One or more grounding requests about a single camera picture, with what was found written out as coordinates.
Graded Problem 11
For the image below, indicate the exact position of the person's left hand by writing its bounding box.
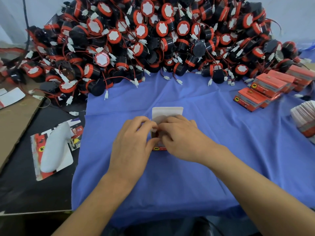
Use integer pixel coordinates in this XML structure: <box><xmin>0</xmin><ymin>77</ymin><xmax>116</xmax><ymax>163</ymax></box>
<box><xmin>108</xmin><ymin>116</ymin><xmax>161</xmax><ymax>184</ymax></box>

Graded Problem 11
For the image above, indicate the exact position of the person's right hand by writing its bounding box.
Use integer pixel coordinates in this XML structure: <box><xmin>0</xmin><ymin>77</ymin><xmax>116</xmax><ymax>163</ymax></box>
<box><xmin>157</xmin><ymin>114</ymin><xmax>223</xmax><ymax>167</ymax></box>

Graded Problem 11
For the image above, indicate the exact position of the pile of black red buzzers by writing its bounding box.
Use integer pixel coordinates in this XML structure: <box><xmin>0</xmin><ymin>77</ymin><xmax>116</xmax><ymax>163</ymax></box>
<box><xmin>0</xmin><ymin>0</ymin><xmax>308</xmax><ymax>101</ymax></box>

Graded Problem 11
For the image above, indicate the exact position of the stack of box blanks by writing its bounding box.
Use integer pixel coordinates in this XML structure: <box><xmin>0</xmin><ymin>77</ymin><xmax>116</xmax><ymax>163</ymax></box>
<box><xmin>290</xmin><ymin>101</ymin><xmax>315</xmax><ymax>145</ymax></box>

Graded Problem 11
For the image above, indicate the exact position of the person's left forearm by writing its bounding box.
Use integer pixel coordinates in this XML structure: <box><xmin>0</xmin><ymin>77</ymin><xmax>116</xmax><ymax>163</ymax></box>
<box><xmin>52</xmin><ymin>172</ymin><xmax>134</xmax><ymax>236</ymax></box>

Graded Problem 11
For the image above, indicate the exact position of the person's right forearm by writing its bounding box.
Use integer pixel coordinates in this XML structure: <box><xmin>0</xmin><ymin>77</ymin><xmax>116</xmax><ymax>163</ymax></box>
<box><xmin>204</xmin><ymin>147</ymin><xmax>315</xmax><ymax>236</ymax></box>

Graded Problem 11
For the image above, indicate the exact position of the blue table cloth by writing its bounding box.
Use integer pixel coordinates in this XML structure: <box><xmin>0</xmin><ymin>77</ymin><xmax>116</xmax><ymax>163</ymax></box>
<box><xmin>71</xmin><ymin>49</ymin><xmax>315</xmax><ymax>226</ymax></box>

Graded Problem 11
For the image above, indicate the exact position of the brown cardboard piece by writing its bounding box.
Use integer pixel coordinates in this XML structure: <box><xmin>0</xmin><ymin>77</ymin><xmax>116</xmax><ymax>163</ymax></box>
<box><xmin>0</xmin><ymin>88</ymin><xmax>42</xmax><ymax>171</ymax></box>

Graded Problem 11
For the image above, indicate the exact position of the black hanging cable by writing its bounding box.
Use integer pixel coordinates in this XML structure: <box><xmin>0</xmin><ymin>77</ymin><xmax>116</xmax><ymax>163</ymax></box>
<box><xmin>22</xmin><ymin>0</ymin><xmax>31</xmax><ymax>47</ymax></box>

